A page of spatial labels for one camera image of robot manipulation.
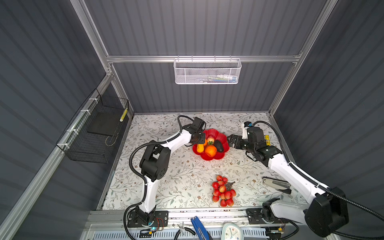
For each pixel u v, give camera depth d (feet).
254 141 2.06
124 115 2.70
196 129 2.52
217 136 3.37
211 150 3.04
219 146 3.16
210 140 3.24
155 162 1.78
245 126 2.43
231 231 2.23
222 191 2.48
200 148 3.03
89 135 2.36
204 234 2.23
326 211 1.29
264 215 2.17
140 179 1.78
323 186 1.39
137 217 2.23
